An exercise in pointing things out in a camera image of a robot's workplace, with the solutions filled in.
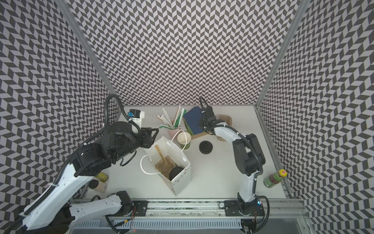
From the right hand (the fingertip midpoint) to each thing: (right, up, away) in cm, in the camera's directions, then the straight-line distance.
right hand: (203, 124), depth 97 cm
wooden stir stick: (-24, -14, -21) cm, 35 cm away
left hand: (-23, -2, -35) cm, 42 cm away
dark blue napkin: (-5, +3, +8) cm, 10 cm away
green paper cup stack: (-14, -10, -3) cm, 17 cm away
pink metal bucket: (-20, -6, -1) cm, 21 cm away
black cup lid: (-15, -22, -27) cm, 38 cm away
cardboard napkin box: (-2, -7, -4) cm, 8 cm away
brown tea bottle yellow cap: (+35, -26, -25) cm, 50 cm away
